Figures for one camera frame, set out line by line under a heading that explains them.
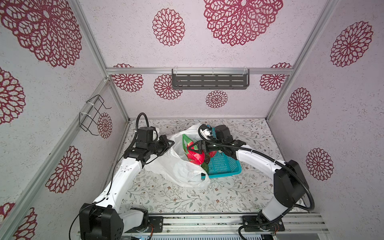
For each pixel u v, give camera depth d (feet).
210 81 3.28
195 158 2.44
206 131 2.45
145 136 1.92
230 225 2.59
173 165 2.51
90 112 2.51
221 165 3.12
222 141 2.17
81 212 1.25
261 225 2.12
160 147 2.23
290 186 1.47
